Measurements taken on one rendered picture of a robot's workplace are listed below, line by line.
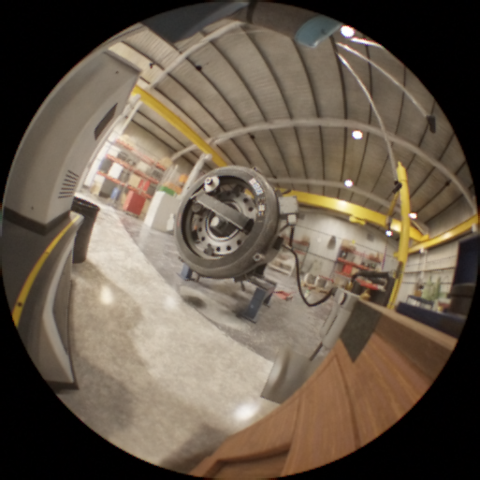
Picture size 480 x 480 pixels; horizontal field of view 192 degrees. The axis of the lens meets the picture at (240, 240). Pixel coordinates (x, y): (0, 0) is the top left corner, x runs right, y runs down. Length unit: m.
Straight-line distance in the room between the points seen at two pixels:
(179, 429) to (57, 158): 0.70
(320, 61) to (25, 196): 8.23
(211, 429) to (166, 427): 0.12
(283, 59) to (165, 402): 8.47
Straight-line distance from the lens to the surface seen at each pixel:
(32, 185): 0.49
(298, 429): 0.17
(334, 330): 0.59
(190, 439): 0.49
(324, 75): 8.27
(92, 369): 0.56
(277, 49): 8.00
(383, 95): 8.77
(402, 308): 0.17
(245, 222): 0.71
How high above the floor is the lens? 0.48
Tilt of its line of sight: 2 degrees up
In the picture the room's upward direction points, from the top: 21 degrees clockwise
